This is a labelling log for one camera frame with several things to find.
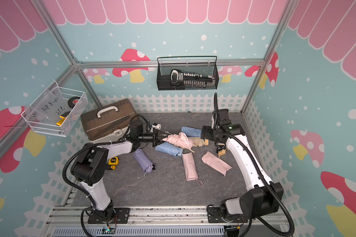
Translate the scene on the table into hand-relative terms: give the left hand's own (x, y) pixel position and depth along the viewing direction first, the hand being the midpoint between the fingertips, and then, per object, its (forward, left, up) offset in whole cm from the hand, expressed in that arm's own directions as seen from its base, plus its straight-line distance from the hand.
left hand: (169, 138), depth 83 cm
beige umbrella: (0, -32, -14) cm, 35 cm away
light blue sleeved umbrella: (+1, +1, -13) cm, 13 cm away
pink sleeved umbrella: (-11, -12, -13) cm, 21 cm away
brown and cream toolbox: (+8, +36, +3) cm, 37 cm away
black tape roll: (+12, +52, +16) cm, 56 cm away
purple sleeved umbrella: (-9, +15, -14) cm, 23 cm away
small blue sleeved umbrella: (+16, -13, -14) cm, 25 cm away
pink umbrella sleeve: (-7, -28, -16) cm, 33 cm away
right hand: (0, -21, +5) cm, 21 cm away
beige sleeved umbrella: (+7, -17, -13) cm, 23 cm away
